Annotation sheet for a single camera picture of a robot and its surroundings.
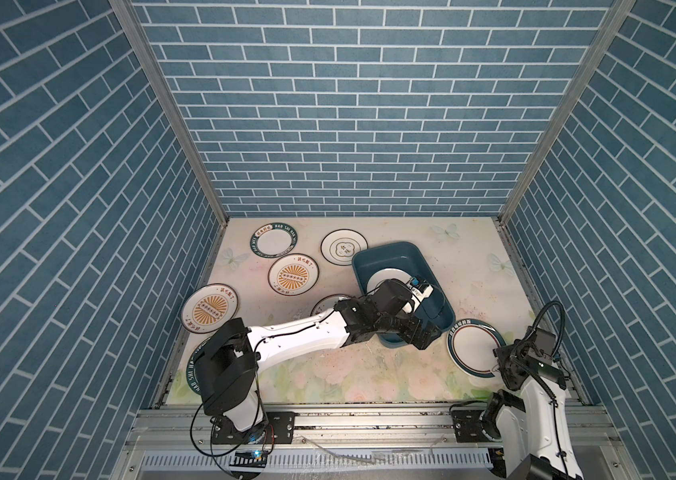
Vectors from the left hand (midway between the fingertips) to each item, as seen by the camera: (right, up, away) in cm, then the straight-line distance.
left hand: (429, 326), depth 73 cm
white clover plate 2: (-8, +10, +26) cm, 29 cm away
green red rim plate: (+16, -10, +14) cm, 23 cm away
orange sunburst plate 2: (-66, 0, +22) cm, 70 cm away
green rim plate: (-49, +22, +39) cm, 67 cm away
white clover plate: (-24, +20, +38) cm, 49 cm away
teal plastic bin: (+8, 0, +20) cm, 21 cm away
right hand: (+23, -11, +11) cm, 28 cm away
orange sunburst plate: (-40, +10, +29) cm, 50 cm away
